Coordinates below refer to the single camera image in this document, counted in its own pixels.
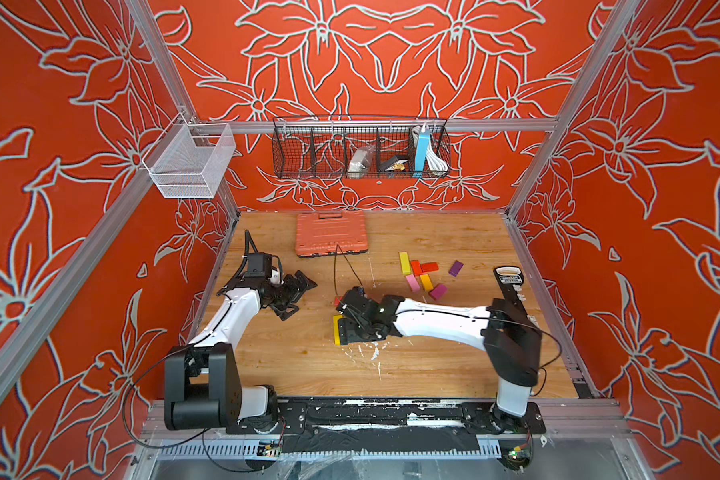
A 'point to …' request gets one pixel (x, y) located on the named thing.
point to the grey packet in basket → (359, 162)
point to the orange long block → (426, 282)
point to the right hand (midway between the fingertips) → (343, 337)
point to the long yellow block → (336, 333)
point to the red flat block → (427, 267)
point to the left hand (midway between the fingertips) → (309, 292)
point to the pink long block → (413, 283)
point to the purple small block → (455, 268)
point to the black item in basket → (394, 164)
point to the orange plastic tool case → (330, 232)
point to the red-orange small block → (417, 270)
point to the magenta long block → (438, 291)
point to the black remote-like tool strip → (511, 279)
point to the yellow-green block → (405, 263)
